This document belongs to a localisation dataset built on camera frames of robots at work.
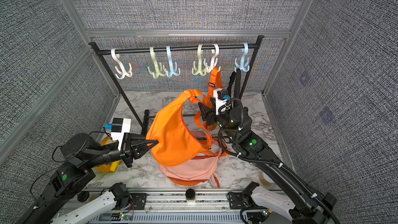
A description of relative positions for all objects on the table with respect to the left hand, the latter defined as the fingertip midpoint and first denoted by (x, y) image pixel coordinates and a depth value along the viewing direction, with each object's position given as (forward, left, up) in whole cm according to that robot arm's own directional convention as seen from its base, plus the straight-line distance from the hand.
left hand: (159, 141), depth 48 cm
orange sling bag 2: (-4, -7, -38) cm, 38 cm away
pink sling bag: (+2, -13, -33) cm, 35 cm away
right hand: (+19, -16, -2) cm, 25 cm away
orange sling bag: (+3, -4, -9) cm, 10 cm away
